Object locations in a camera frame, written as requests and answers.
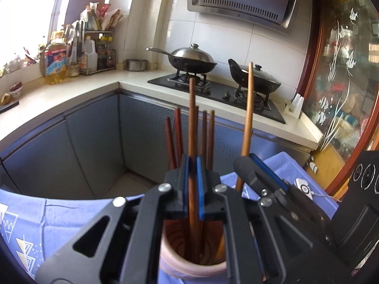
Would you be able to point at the glass door with fish print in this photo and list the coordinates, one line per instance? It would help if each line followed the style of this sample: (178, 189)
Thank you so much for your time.
(340, 80)

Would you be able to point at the blue printed tablecloth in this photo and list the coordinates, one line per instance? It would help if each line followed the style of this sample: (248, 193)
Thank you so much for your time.
(44, 219)

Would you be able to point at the light brown single chopstick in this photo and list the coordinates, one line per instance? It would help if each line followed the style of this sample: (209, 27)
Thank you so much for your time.
(248, 109)

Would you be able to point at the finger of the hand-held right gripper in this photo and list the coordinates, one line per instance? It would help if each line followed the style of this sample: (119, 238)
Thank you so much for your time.
(271, 171)
(247, 171)

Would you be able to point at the small red and white bowl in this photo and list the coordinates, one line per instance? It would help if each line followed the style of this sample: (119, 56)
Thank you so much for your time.
(16, 89)

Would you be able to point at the reddish brown single chopstick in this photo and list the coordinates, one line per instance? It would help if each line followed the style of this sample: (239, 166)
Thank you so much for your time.
(192, 109)

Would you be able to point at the black wok with steel lid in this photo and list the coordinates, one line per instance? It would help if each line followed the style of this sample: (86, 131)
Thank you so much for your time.
(192, 59)

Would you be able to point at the white plastic jug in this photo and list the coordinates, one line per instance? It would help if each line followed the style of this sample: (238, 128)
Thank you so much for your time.
(90, 54)

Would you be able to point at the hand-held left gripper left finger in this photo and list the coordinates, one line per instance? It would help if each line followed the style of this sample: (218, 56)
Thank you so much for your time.
(186, 177)

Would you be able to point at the bunch of wooden chopsticks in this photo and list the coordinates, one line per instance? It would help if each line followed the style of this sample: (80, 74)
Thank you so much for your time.
(178, 136)

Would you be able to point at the pink ceramic utensil holder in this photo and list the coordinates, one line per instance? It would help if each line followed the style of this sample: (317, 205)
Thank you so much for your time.
(177, 267)

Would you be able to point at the small steel bowl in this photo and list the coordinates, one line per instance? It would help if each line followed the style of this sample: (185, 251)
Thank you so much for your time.
(136, 65)

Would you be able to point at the small white device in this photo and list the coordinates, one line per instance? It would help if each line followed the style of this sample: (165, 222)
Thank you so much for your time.
(304, 189)

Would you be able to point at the kitchen window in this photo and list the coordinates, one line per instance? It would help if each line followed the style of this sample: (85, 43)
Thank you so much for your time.
(26, 11)

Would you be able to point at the metal spice rack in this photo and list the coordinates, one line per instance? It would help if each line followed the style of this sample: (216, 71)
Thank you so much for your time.
(103, 50)

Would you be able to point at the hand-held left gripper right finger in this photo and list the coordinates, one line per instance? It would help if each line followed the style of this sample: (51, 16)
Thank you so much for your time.
(201, 183)

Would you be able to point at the black gas stove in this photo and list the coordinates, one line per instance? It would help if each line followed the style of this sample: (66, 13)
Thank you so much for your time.
(219, 93)

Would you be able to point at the small white rack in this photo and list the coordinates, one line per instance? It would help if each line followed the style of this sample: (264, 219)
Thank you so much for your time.
(296, 105)

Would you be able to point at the yellow cooking oil bottle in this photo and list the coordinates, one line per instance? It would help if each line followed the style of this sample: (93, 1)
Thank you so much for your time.
(55, 62)

